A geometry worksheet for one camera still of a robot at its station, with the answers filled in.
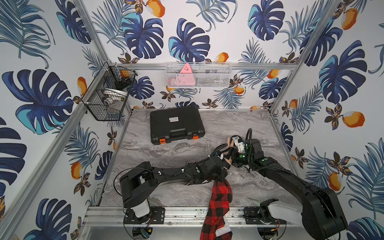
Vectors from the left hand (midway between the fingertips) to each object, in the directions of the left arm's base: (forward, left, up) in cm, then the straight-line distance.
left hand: (227, 172), depth 78 cm
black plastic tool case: (+34, +28, -3) cm, 44 cm away
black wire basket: (+30, +69, +20) cm, 78 cm away
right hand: (+9, +2, +1) cm, 9 cm away
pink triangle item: (+47, +26, +24) cm, 59 cm away
